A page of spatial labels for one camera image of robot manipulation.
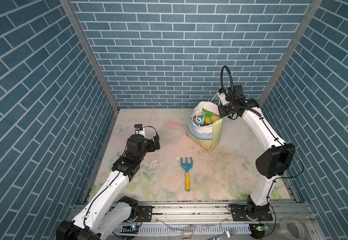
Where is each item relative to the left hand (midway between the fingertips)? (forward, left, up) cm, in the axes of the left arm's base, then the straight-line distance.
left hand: (152, 136), depth 79 cm
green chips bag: (+14, -33, 0) cm, 36 cm away
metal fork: (-41, -37, -20) cm, 59 cm away
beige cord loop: (-39, -17, -22) cm, 48 cm away
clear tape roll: (-42, -63, -19) cm, 78 cm away
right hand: (+18, -40, +5) cm, 44 cm away
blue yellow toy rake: (-8, -19, -19) cm, 29 cm away
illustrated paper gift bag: (+3, -28, +5) cm, 29 cm away
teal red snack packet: (+10, -27, 0) cm, 29 cm away
